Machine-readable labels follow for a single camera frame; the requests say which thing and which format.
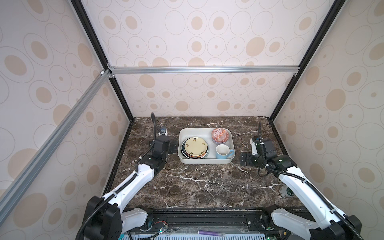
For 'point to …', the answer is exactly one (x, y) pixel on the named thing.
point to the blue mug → (223, 151)
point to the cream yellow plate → (195, 146)
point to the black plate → (184, 152)
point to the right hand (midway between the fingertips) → (248, 156)
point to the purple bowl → (220, 135)
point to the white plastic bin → (206, 133)
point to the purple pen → (210, 233)
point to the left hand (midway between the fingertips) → (168, 137)
